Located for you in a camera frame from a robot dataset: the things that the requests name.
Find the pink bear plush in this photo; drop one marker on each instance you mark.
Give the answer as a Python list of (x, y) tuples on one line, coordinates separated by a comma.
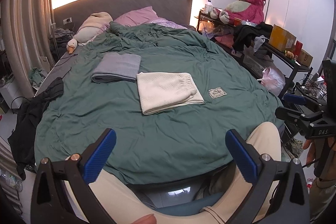
[(239, 11)]

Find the cardboard box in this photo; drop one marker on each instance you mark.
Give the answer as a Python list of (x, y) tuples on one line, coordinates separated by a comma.
[(281, 39)]

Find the beige curtain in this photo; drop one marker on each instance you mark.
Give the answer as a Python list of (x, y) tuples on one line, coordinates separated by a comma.
[(26, 29)]

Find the white plastic bottle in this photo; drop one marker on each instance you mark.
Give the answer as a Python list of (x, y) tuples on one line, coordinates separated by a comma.
[(208, 7)]

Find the black metal shelf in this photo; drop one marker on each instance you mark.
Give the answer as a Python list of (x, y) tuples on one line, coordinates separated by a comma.
[(254, 63)]

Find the person's left hand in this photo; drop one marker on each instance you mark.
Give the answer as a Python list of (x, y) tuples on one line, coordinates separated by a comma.
[(147, 219)]

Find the pink pillow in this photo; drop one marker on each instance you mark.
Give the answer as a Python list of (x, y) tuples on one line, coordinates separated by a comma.
[(145, 15)]

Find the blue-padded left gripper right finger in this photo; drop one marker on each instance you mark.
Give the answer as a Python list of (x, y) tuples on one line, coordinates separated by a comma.
[(244, 155)]

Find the grey mattress pad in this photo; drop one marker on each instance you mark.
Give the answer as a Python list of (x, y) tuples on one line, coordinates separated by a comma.
[(61, 68)]

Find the white plastic bag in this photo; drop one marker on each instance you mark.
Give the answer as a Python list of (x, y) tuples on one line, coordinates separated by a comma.
[(273, 80)]

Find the black jacket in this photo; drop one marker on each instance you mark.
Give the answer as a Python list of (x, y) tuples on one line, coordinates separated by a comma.
[(29, 116)]

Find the dark grey headboard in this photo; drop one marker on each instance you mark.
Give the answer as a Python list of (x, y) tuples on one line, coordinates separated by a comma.
[(178, 11)]

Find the person's beige-trousered legs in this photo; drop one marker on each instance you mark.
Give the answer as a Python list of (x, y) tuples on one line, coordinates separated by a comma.
[(226, 192)]

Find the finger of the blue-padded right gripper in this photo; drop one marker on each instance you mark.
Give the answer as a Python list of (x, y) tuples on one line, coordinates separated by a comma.
[(287, 114), (295, 99)]

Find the green duvet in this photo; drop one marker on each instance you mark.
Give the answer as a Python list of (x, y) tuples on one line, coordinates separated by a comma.
[(172, 145)]

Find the white wardrobe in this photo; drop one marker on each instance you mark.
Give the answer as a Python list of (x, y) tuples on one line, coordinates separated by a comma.
[(310, 21)]

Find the person's right hand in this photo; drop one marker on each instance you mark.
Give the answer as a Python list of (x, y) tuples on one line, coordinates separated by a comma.
[(309, 145)]

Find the cream knit pants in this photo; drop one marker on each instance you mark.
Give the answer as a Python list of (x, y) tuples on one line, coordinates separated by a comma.
[(159, 91)]

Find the white goose plush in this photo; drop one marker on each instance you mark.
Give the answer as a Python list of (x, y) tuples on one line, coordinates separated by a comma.
[(91, 27)]

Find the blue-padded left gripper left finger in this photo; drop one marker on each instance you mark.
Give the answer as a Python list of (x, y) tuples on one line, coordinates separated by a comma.
[(96, 154)]

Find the folded grey-blue towel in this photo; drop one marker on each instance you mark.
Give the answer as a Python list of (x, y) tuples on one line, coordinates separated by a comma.
[(117, 67)]

